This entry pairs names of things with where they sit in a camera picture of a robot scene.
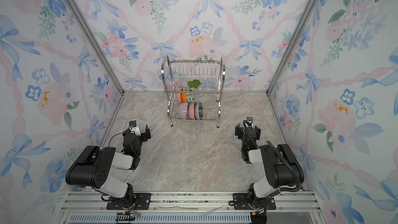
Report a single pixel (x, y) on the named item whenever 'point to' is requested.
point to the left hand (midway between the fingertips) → (139, 125)
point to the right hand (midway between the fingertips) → (248, 124)
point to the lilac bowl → (182, 110)
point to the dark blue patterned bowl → (198, 111)
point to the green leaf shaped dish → (195, 83)
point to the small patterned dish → (192, 111)
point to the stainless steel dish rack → (194, 89)
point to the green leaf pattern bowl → (189, 97)
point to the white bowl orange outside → (183, 96)
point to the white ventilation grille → (167, 218)
